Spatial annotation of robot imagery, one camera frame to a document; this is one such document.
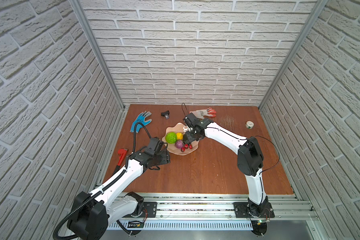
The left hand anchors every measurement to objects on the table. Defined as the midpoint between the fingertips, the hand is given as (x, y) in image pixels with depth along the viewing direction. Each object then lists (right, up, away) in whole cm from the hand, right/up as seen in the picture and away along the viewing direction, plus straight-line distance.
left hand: (165, 155), depth 83 cm
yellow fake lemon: (+7, +10, +14) cm, 19 cm away
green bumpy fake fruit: (+2, +9, +9) cm, 13 cm away
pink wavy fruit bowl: (+7, +15, +17) cm, 24 cm away
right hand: (+15, +11, +9) cm, 21 cm away
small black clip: (-4, +25, +31) cm, 40 cm away
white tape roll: (+58, +17, +23) cm, 65 cm away
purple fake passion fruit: (+7, +5, +10) cm, 13 cm away
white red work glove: (+25, +26, +32) cm, 48 cm away
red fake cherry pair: (+12, +4, +9) cm, 15 cm away
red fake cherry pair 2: (+15, +4, +10) cm, 18 cm away
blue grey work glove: (-23, +22, +27) cm, 42 cm away
